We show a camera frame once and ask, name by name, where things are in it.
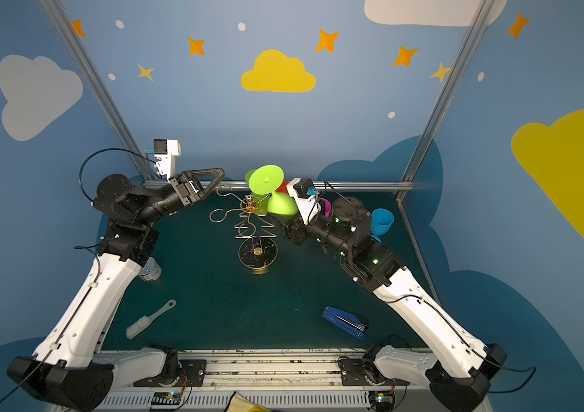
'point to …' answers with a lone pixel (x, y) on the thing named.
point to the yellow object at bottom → (240, 403)
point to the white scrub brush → (142, 324)
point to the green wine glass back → (259, 201)
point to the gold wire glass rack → (258, 251)
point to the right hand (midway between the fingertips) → (284, 201)
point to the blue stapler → (344, 321)
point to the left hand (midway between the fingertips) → (221, 171)
